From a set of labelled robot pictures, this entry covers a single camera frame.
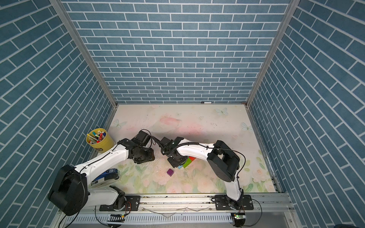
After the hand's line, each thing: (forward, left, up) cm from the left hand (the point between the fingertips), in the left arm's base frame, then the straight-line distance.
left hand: (155, 159), depth 84 cm
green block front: (+1, -20, -5) cm, 21 cm away
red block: (+1, -22, -1) cm, 22 cm away
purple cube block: (-6, -9, -4) cm, 12 cm away
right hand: (-1, -13, -4) cm, 14 cm away
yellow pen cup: (+11, +36, +3) cm, 38 cm away
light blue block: (-3, -15, -3) cm, 15 cm away
